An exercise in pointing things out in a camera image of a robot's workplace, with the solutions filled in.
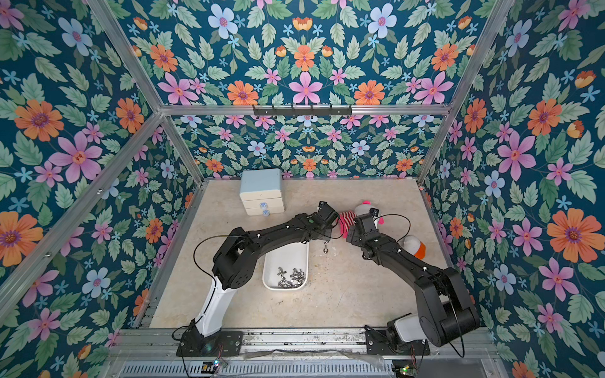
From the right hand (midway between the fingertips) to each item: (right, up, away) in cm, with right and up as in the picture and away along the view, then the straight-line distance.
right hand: (362, 232), depth 91 cm
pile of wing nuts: (-25, -16, -4) cm, 30 cm away
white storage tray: (-30, -13, -3) cm, 33 cm away
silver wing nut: (-15, -8, +4) cm, 17 cm away
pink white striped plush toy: (-6, +5, +4) cm, 9 cm away
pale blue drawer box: (-40, +16, 0) cm, 43 cm away
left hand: (-14, +1, +5) cm, 14 cm away
